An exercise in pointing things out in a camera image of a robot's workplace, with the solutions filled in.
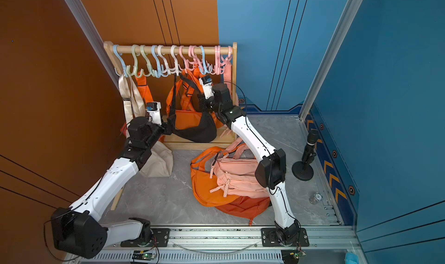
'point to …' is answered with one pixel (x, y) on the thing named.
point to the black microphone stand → (302, 169)
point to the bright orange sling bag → (204, 184)
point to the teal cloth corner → (352, 258)
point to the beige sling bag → (159, 163)
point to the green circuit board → (139, 255)
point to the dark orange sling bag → (249, 208)
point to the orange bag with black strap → (191, 121)
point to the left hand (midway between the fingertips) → (169, 112)
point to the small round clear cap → (316, 198)
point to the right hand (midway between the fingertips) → (200, 94)
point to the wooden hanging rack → (226, 140)
